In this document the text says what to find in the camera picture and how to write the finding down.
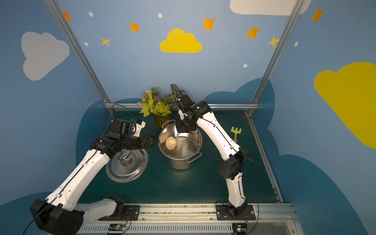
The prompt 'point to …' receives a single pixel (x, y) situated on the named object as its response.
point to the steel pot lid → (127, 166)
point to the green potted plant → (159, 105)
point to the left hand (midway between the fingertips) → (153, 139)
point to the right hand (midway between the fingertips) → (180, 129)
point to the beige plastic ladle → (171, 142)
